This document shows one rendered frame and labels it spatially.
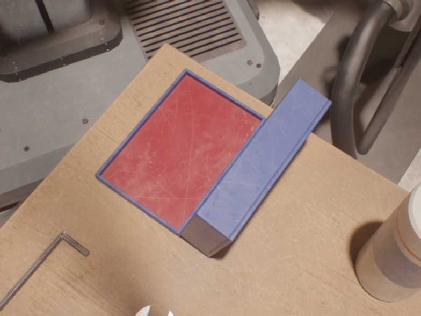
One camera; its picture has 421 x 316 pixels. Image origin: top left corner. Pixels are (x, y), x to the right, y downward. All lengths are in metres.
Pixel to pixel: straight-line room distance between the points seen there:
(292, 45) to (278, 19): 0.07
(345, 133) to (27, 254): 0.42
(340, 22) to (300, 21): 0.08
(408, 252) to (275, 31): 0.89
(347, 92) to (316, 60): 0.50
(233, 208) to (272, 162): 0.05
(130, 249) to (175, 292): 0.06
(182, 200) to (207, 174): 0.04
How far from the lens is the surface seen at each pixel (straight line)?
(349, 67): 0.77
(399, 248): 0.49
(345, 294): 0.61
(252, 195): 0.50
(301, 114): 0.54
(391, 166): 1.19
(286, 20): 1.33
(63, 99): 0.94
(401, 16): 0.83
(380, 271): 0.55
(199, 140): 0.64
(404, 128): 1.23
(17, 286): 0.62
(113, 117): 0.67
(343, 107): 0.78
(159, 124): 0.65
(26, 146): 0.92
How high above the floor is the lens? 1.06
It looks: 66 degrees down
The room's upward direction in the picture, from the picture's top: straight up
